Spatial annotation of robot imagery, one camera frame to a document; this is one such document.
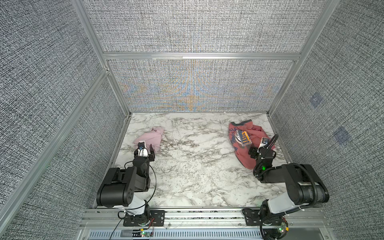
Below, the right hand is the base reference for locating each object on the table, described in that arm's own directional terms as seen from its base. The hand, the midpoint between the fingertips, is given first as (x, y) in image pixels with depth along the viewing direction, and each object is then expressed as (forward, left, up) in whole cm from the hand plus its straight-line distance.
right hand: (260, 144), depth 92 cm
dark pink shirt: (+7, +8, 0) cm, 11 cm away
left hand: (-3, +70, +4) cm, 70 cm away
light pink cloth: (+7, +68, -1) cm, 68 cm away
